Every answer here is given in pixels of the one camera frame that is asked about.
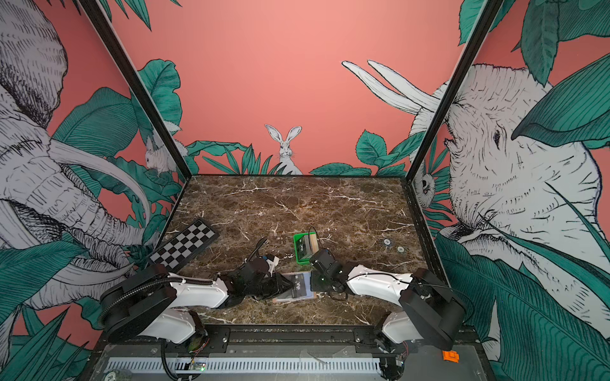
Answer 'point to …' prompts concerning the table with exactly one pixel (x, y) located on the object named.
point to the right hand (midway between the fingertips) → (310, 282)
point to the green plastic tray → (299, 239)
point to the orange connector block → (450, 355)
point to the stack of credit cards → (310, 245)
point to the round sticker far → (387, 241)
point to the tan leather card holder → (287, 294)
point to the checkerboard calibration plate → (180, 249)
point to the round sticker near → (400, 249)
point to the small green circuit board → (200, 366)
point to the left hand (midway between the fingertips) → (296, 285)
